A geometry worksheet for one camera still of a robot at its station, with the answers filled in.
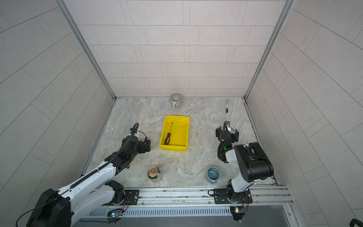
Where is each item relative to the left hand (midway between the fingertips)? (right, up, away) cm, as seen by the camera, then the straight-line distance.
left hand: (147, 139), depth 86 cm
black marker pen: (+56, +18, +22) cm, 63 cm away
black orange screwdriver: (+12, -1, +3) cm, 12 cm away
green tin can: (+8, -12, -17) cm, 22 cm away
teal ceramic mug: (+39, -17, -9) cm, 44 cm away
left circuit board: (-9, -30, -22) cm, 38 cm away
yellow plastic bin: (+20, +3, +8) cm, 21 cm away
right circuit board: (+50, -32, -18) cm, 62 cm away
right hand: (+52, +7, +7) cm, 53 cm away
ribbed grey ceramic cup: (+16, +26, +23) cm, 38 cm away
